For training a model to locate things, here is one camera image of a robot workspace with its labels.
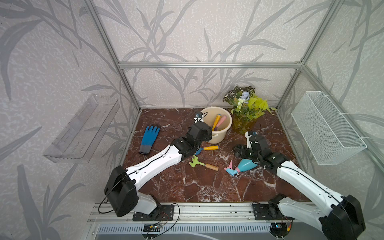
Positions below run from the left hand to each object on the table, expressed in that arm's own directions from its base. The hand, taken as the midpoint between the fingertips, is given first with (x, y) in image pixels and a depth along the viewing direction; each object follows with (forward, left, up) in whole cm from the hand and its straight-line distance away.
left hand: (206, 127), depth 79 cm
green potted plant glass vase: (+18, -26, -3) cm, 32 cm away
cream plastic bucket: (+17, -4, -8) cm, 19 cm away
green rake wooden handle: (-9, +6, -23) cm, 26 cm away
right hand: (-7, -18, -10) cm, 21 cm away
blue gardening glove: (+9, +38, -23) cm, 46 cm away
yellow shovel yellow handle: (+15, -8, -13) cm, 21 cm away
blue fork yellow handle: (0, -2, -22) cm, 22 cm away
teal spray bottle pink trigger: (-13, -23, -18) cm, 32 cm away
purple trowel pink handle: (+14, -11, -10) cm, 21 cm away
